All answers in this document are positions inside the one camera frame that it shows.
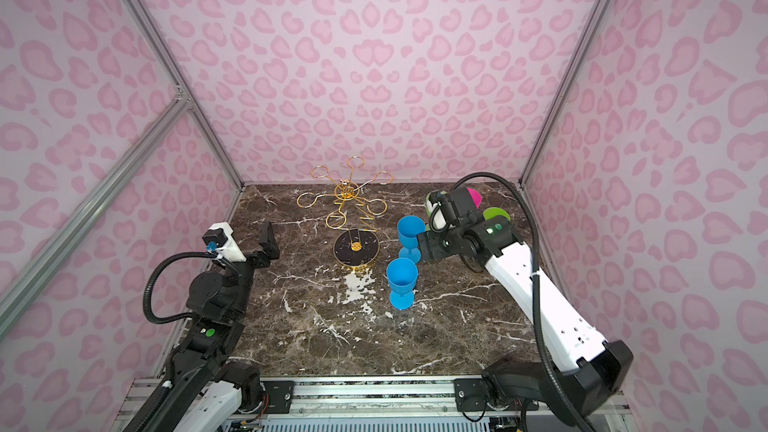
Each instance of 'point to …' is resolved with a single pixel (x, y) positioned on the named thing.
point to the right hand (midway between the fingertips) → (435, 239)
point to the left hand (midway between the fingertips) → (250, 221)
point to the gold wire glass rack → (357, 245)
